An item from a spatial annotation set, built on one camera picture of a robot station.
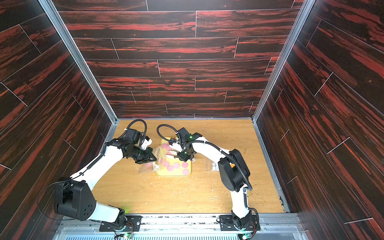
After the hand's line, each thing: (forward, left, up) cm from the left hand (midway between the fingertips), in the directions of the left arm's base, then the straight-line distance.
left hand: (157, 158), depth 83 cm
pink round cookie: (+4, -15, -14) cm, 21 cm away
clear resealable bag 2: (+2, -34, -12) cm, 36 cm away
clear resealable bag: (-2, -1, -4) cm, 4 cm away
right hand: (+8, -16, -7) cm, 19 cm away
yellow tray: (+3, -5, -14) cm, 15 cm away
